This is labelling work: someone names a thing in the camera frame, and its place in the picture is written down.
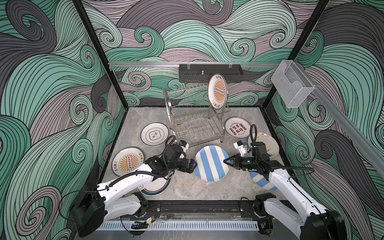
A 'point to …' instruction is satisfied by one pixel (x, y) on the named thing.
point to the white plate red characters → (237, 127)
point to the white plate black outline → (154, 134)
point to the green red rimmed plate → (157, 186)
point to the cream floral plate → (271, 143)
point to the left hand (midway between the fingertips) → (190, 161)
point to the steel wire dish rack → (193, 121)
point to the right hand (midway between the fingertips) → (225, 162)
